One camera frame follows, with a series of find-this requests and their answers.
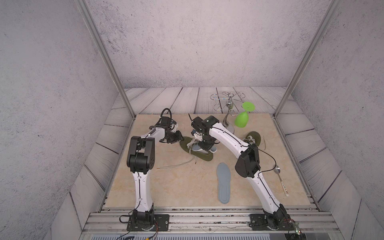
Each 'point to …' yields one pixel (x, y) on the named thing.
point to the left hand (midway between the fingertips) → (184, 139)
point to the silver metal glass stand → (232, 101)
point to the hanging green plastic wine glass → (241, 119)
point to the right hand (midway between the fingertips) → (207, 147)
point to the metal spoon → (277, 170)
